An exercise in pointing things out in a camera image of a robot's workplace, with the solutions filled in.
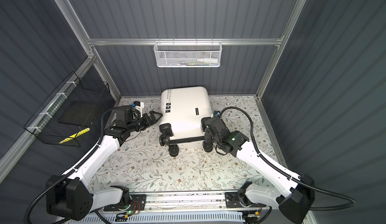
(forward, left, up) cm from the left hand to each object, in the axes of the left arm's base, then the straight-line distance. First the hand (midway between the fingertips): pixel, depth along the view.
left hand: (158, 117), depth 80 cm
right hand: (-10, -27, -2) cm, 29 cm away
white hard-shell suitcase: (+4, -13, 0) cm, 13 cm away
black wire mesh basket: (-2, +44, +5) cm, 44 cm away
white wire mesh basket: (+66, -18, 0) cm, 68 cm away
